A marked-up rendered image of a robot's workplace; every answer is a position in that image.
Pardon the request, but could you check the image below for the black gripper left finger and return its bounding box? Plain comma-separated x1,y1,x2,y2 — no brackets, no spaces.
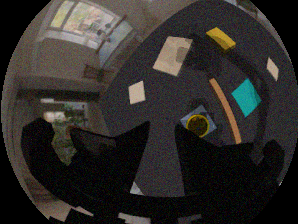
69,120,150,193

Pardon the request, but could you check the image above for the yellow rectangular block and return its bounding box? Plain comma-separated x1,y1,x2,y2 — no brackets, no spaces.
205,27,235,53

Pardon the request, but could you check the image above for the brown wooden bar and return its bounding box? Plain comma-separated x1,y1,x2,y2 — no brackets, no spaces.
208,77,242,144

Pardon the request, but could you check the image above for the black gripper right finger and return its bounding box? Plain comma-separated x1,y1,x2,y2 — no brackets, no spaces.
174,124,254,196

